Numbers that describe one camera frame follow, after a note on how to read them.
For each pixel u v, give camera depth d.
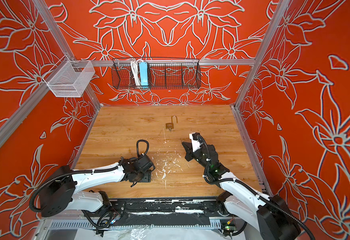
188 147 0.71
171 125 1.07
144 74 0.90
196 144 0.68
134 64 0.87
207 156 0.58
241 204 0.56
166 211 0.73
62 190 0.42
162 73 0.98
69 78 0.92
